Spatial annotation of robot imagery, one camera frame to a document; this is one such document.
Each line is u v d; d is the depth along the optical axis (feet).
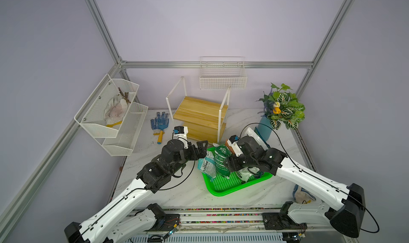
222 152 2.56
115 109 2.58
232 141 2.21
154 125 3.64
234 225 2.41
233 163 2.13
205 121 2.87
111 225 1.35
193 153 1.98
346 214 1.24
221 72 3.12
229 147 2.29
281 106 2.55
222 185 2.51
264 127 3.09
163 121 3.74
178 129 1.94
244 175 2.63
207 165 2.57
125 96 2.85
